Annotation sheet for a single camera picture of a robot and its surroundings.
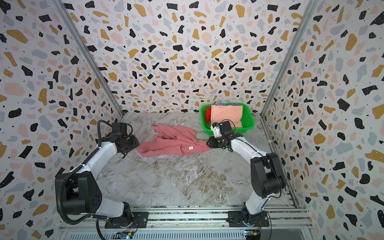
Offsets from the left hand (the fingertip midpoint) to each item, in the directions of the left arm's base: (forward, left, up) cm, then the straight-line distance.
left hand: (135, 141), depth 88 cm
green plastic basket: (+22, -73, -7) cm, 77 cm away
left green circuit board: (-44, -2, -14) cm, 46 cm away
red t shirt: (+24, -44, -4) cm, 50 cm away
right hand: (+1, -42, -2) cm, 42 cm away
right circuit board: (-45, -63, -14) cm, 79 cm away
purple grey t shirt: (+32, -51, 0) cm, 61 cm away
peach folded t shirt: (+22, -52, 0) cm, 56 cm away
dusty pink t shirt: (+6, -20, -9) cm, 23 cm away
